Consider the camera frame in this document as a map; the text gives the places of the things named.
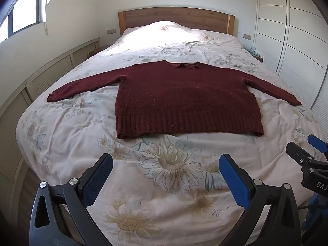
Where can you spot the maroon knit sweater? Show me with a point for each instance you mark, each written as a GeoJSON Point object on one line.
{"type": "Point", "coordinates": [184, 94]}

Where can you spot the wooden headboard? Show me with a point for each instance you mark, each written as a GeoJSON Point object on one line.
{"type": "Point", "coordinates": [176, 16]}

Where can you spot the wall switch plate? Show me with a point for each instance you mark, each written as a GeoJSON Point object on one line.
{"type": "Point", "coordinates": [247, 36]}
{"type": "Point", "coordinates": [111, 31]}

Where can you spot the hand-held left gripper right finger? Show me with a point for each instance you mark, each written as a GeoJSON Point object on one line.
{"type": "Point", "coordinates": [234, 182]}

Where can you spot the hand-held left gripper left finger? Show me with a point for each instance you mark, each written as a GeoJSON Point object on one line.
{"type": "Point", "coordinates": [98, 179]}

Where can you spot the beige louvered cabinet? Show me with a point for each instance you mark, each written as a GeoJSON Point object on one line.
{"type": "Point", "coordinates": [46, 76]}

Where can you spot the window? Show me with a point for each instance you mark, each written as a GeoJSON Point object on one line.
{"type": "Point", "coordinates": [24, 10]}

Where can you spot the bedside table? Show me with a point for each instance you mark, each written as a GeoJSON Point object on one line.
{"type": "Point", "coordinates": [256, 54]}

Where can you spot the white wardrobe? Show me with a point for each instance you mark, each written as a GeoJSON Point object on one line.
{"type": "Point", "coordinates": [302, 35]}

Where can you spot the bed with floral duvet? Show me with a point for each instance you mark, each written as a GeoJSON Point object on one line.
{"type": "Point", "coordinates": [153, 179]}

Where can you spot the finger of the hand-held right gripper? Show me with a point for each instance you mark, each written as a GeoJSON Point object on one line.
{"type": "Point", "coordinates": [297, 152]}
{"type": "Point", "coordinates": [317, 142]}

